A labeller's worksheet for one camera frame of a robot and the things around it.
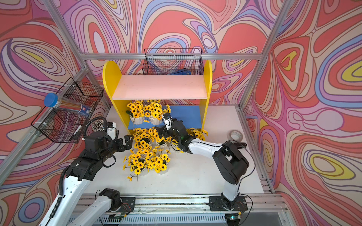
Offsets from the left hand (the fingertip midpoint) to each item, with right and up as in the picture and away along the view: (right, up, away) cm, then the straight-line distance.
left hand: (127, 136), depth 71 cm
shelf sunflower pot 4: (+16, -15, +2) cm, 21 cm away
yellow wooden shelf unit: (+1, +21, +12) cm, 24 cm away
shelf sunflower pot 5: (+2, +14, +9) cm, 17 cm away
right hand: (+16, +5, +14) cm, 22 cm away
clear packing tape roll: (+67, -3, +30) cm, 74 cm away
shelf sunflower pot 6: (+13, +14, +8) cm, 20 cm away
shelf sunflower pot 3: (+5, -4, +11) cm, 12 cm away
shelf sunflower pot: (+40, 0, +14) cm, 42 cm away
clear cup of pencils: (-23, +5, +13) cm, 27 cm away
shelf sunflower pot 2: (+16, -5, +13) cm, 21 cm away
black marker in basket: (-27, +2, +1) cm, 27 cm away
